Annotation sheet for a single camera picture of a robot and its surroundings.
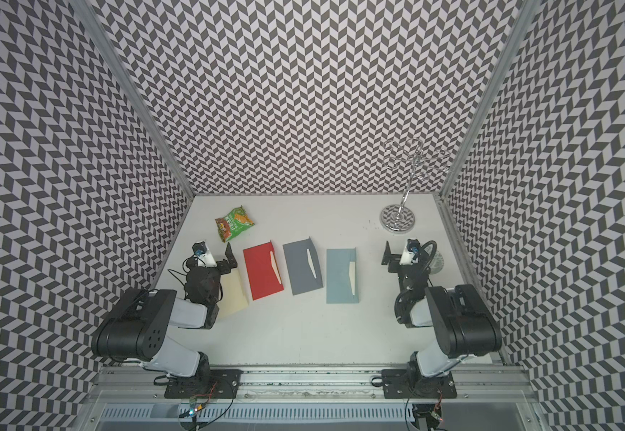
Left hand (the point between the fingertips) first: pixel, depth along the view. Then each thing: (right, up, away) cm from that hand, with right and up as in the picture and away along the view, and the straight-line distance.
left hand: (216, 247), depth 90 cm
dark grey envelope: (+29, -7, +7) cm, 30 cm away
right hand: (+63, 0, 0) cm, 63 cm away
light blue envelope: (+43, -11, +4) cm, 44 cm away
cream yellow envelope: (+6, -16, +1) cm, 17 cm away
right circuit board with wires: (+64, -42, -21) cm, 79 cm away
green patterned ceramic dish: (+77, -6, +4) cm, 77 cm away
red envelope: (+14, -9, +6) cm, 18 cm away
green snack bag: (+1, +8, +15) cm, 17 cm away
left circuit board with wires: (+5, -37, -23) cm, 44 cm away
